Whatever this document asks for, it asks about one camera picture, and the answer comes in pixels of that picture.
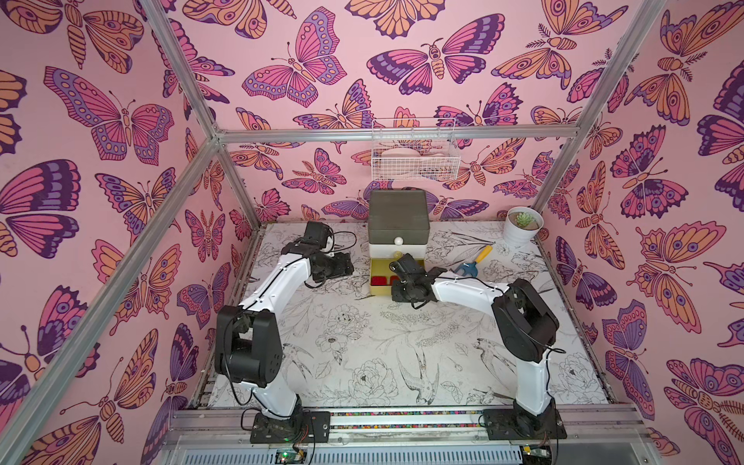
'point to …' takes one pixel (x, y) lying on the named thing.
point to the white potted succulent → (521, 226)
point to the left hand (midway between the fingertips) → (347, 267)
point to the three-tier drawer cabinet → (398, 225)
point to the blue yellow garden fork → (472, 267)
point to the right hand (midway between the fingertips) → (390, 295)
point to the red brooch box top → (378, 280)
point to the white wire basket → (411, 160)
